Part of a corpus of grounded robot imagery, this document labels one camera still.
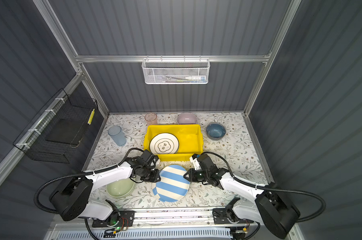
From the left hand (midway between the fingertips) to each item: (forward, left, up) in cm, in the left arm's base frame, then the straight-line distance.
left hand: (160, 179), depth 85 cm
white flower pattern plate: (+23, -2, +2) cm, 24 cm away
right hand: (-2, -15, +4) cm, 15 cm away
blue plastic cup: (+25, +26, +12) cm, 38 cm away
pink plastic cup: (+37, +6, +12) cm, 39 cm away
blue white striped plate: (-5, -7, +1) cm, 9 cm away
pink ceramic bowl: (+44, -19, +4) cm, 48 cm away
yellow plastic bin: (+29, -20, 0) cm, 35 cm away
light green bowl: (-5, +20, +4) cm, 21 cm away
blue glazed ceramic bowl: (+33, -39, +2) cm, 51 cm away
